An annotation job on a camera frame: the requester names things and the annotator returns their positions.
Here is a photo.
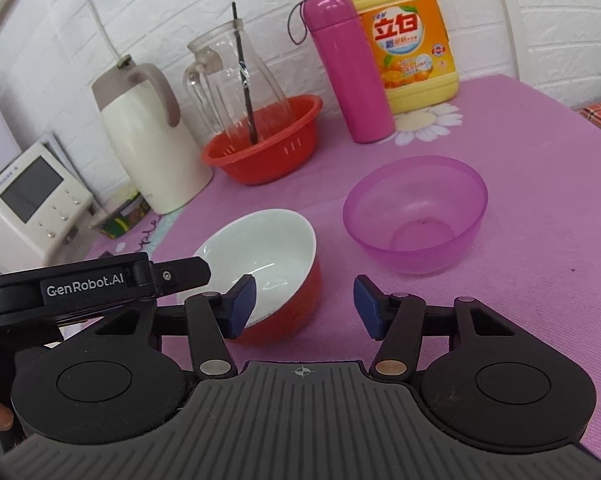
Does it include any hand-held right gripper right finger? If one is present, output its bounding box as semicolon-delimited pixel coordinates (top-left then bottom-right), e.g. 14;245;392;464
353;275;520;380

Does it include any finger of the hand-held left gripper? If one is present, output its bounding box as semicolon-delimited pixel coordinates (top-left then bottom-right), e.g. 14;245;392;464
150;256;212;294

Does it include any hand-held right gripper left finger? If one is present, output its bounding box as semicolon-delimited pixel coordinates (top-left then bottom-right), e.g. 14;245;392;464
80;274;257;380

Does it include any red ceramic bowl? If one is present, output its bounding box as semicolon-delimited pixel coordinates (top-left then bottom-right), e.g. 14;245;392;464
193;210;323;347

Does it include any purple plastic bowl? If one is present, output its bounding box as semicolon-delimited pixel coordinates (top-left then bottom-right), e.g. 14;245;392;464
343;156;488;275

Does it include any white appliance with screen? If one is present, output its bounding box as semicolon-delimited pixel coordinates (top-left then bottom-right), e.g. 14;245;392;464
0;141;98;273

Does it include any cream thermos jug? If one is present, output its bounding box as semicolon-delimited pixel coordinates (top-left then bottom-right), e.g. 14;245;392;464
91;62;214;216

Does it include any red plastic basket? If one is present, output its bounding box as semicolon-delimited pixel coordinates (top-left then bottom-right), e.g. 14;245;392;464
202;94;323;186

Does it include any purple floral tablecloth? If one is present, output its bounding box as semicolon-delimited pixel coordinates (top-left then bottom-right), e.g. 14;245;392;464
0;74;601;466

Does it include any clear glass pitcher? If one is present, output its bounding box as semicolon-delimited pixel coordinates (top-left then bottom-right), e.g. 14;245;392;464
183;19;288;148

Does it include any black stirring stick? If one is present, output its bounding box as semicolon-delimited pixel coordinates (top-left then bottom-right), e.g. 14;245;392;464
232;2;258;143

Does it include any pink thermos bottle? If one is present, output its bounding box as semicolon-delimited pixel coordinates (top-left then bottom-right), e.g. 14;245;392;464
288;0;397;145

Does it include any yellow detergent bottle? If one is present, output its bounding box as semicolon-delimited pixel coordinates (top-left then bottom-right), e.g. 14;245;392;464
323;0;459;115

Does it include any white curved pole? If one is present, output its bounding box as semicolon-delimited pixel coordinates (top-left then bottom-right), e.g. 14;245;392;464
485;0;523;81

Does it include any thin white cable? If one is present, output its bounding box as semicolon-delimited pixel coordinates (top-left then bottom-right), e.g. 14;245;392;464
75;0;126;68

